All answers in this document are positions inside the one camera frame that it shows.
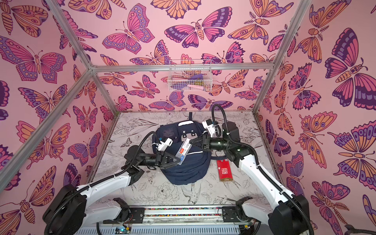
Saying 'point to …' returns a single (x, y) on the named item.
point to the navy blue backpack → (195, 168)
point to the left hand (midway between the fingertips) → (178, 164)
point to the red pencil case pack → (224, 171)
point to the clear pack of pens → (183, 151)
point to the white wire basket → (190, 75)
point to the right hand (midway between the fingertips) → (192, 142)
